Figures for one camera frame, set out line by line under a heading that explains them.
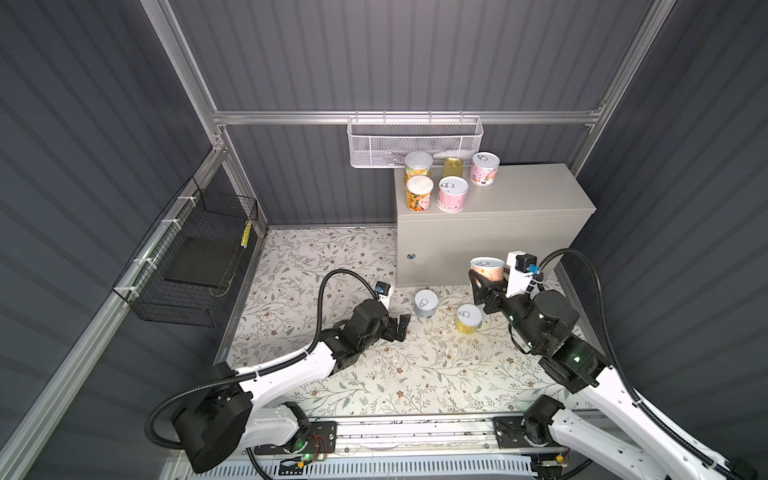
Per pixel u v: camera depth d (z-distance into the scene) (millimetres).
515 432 730
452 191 731
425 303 915
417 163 758
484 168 798
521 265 559
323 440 722
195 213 791
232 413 405
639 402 445
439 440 738
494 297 587
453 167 823
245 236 827
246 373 450
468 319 889
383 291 717
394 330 734
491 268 642
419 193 722
